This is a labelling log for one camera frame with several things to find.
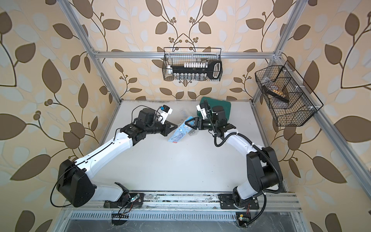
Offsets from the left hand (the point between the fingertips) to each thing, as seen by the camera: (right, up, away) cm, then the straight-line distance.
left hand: (174, 124), depth 77 cm
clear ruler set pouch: (+5, +7, +38) cm, 39 cm away
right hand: (+8, 0, +5) cm, 9 cm away
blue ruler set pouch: (+3, -6, +6) cm, 9 cm away
